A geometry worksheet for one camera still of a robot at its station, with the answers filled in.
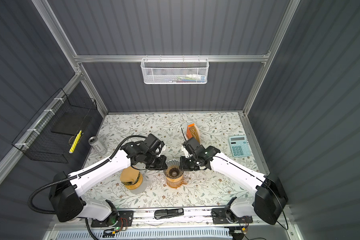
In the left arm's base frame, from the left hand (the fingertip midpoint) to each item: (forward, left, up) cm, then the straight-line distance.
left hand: (169, 169), depth 77 cm
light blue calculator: (+18, -47, -10) cm, 51 cm away
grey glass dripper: (+1, -2, -4) cm, 5 cm away
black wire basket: (+15, +55, +15) cm, 59 cm away
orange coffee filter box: (+27, -15, -4) cm, 32 cm away
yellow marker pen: (+9, +44, +14) cm, 47 cm away
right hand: (0, -6, -1) cm, 6 cm away
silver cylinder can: (+19, +43, -2) cm, 47 cm away
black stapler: (-19, +5, -8) cm, 21 cm away
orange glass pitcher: (-4, -3, -11) cm, 12 cm away
